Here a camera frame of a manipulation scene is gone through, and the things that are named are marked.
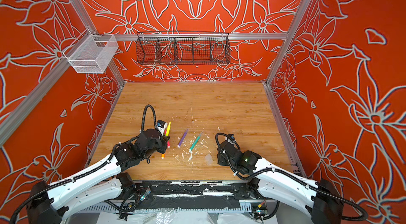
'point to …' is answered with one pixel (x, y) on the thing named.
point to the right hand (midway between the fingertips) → (218, 156)
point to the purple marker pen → (182, 138)
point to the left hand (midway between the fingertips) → (168, 136)
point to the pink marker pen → (168, 144)
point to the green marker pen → (195, 141)
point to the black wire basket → (176, 47)
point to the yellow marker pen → (167, 131)
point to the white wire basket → (91, 53)
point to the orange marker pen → (162, 156)
